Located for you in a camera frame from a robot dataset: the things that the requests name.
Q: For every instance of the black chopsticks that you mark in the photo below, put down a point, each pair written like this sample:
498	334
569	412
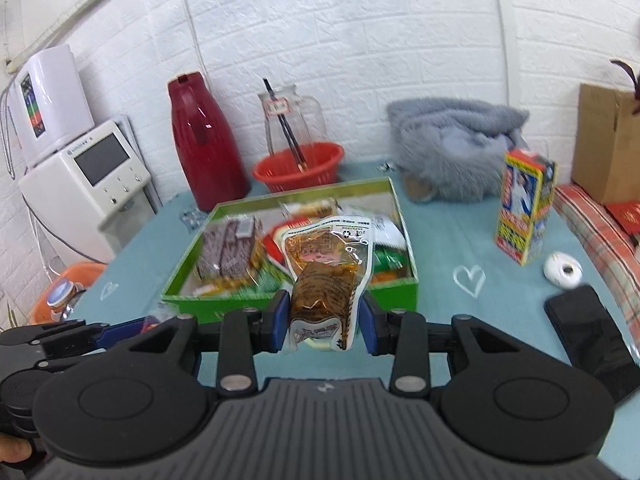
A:
287	125

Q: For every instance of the stack of bowls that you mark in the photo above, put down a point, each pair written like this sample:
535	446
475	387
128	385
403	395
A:
62	297

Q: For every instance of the white wall pipe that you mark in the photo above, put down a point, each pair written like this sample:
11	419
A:
50	25

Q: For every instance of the clear packet of brown snack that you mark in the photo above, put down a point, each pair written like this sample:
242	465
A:
320	280

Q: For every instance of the person's left hand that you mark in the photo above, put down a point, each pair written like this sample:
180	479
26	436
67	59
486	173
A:
12	450

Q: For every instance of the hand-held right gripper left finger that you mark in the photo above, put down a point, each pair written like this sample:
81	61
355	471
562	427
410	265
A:
277	322

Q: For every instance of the orange plastic basin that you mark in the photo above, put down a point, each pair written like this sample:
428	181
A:
85	280

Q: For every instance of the green cardboard box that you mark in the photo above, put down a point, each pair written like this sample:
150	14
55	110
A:
390	305

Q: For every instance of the white round device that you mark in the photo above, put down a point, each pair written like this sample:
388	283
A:
562	270

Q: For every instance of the grey fluffy cloth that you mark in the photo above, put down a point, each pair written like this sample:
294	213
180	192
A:
450	150

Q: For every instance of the red booklet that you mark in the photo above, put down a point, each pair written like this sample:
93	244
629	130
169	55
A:
625	217

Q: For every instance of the white dispenser with screen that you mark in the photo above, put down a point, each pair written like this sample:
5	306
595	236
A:
65	195

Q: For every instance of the white snack packet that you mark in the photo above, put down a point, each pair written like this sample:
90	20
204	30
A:
387	227

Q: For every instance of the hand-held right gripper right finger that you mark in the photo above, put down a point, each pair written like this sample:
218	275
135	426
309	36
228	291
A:
371	325

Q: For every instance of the red plastic basket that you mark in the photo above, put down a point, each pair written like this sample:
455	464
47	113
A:
320	170

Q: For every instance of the colourful printed carton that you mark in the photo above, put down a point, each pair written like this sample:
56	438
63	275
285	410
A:
525	210

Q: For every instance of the red plaid cloth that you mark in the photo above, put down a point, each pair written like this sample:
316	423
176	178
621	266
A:
590	230

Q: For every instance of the clear breadstick packet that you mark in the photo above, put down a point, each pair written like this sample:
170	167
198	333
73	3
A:
310	207

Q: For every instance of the black phone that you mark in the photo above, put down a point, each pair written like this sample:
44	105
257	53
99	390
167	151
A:
590	340

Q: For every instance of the teal tablecloth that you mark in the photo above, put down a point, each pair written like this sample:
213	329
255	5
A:
450	240

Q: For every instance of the glass pitcher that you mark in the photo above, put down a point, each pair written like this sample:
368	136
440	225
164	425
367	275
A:
307	120

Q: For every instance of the dark brown cookie packet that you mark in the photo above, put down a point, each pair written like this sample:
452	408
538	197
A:
230	250

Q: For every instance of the brown cardboard box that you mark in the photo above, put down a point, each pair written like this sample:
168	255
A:
605	150

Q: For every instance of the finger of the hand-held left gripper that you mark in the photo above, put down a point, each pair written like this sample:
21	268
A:
120	334

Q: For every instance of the red thermos jug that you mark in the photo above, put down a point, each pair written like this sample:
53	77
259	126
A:
205	150

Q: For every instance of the dark red plant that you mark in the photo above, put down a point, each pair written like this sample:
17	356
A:
631	80

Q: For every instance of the white water ionizer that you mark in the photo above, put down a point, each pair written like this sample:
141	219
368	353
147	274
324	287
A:
55	100

